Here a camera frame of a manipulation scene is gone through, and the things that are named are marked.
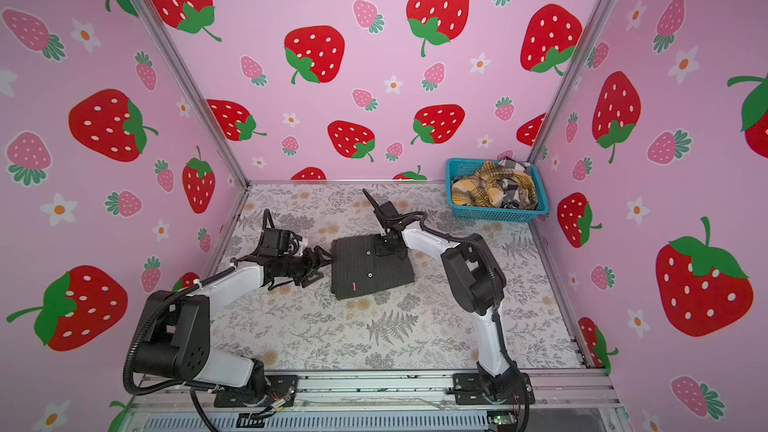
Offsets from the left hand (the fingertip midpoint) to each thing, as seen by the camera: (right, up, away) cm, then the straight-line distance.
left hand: (331, 264), depth 89 cm
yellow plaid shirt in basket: (+51, +24, +16) cm, 59 cm away
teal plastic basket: (+45, +33, +28) cm, 63 cm away
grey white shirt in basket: (+59, +21, +11) cm, 64 cm away
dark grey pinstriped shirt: (+7, -2, +2) cm, 8 cm away
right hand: (+14, +4, +9) cm, 17 cm away
